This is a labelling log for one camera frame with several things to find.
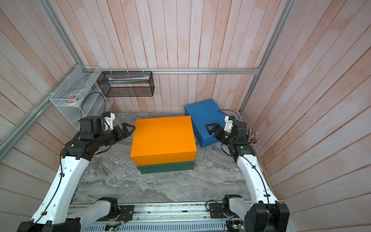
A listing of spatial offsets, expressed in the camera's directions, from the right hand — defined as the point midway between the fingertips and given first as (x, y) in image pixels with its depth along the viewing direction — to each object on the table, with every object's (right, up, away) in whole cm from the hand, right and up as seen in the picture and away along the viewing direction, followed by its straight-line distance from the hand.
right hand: (210, 128), depth 79 cm
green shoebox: (-32, -23, -1) cm, 39 cm away
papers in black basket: (-53, +30, +11) cm, 62 cm away
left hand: (-42, -2, -8) cm, 42 cm away
